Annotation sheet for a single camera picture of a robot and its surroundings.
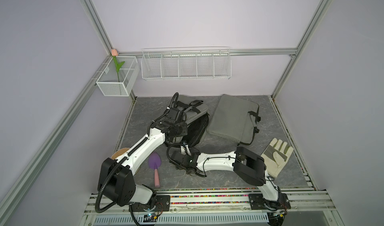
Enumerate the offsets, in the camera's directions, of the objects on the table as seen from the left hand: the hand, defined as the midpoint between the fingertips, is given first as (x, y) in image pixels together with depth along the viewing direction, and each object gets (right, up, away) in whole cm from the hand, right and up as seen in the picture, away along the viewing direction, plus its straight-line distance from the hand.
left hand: (185, 131), depth 83 cm
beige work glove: (+54, -16, +6) cm, 56 cm away
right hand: (-2, -17, +5) cm, 18 cm away
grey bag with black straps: (+7, +6, +8) cm, 12 cm away
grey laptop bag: (+33, +6, +19) cm, 39 cm away
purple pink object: (-19, -19, +5) cm, 27 cm away
